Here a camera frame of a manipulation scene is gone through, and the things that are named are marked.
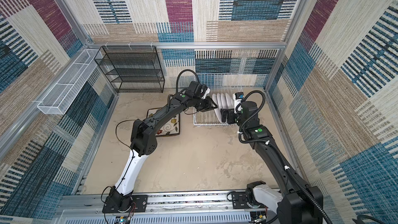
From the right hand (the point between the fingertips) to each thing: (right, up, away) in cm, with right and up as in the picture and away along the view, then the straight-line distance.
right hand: (231, 111), depth 81 cm
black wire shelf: (-64, +28, +30) cm, 76 cm away
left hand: (-6, +2, +9) cm, 11 cm away
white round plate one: (-6, 0, +10) cm, 12 cm away
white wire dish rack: (0, +20, +39) cm, 44 cm away
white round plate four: (-2, +5, -10) cm, 12 cm away
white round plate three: (+1, +6, +13) cm, 14 cm away
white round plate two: (-5, +5, +9) cm, 12 cm away
